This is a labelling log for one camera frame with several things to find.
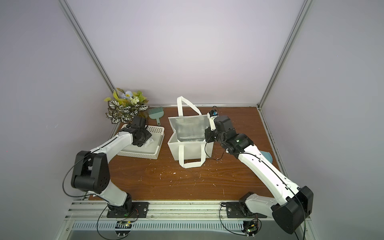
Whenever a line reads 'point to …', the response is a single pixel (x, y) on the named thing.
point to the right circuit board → (250, 227)
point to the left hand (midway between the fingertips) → (150, 134)
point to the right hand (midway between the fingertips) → (207, 126)
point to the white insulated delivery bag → (187, 144)
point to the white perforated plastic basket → (151, 148)
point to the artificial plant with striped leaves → (123, 107)
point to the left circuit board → (123, 225)
